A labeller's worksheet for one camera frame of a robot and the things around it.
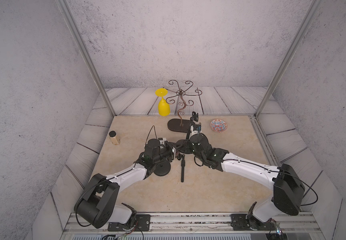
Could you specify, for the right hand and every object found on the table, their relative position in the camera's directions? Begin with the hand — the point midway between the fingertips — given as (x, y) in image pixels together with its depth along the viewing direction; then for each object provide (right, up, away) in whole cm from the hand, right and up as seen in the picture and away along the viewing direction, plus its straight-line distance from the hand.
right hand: (184, 141), depth 80 cm
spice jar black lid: (-46, +3, +18) cm, 49 cm away
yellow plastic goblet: (-12, +20, +14) cm, 27 cm away
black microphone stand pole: (+5, +13, -5) cm, 15 cm away
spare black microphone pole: (0, -16, +11) cm, 20 cm away
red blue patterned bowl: (+27, +9, +31) cm, 42 cm away
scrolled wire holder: (-1, +28, +10) cm, 30 cm away
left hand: (+1, -2, -3) cm, 3 cm away
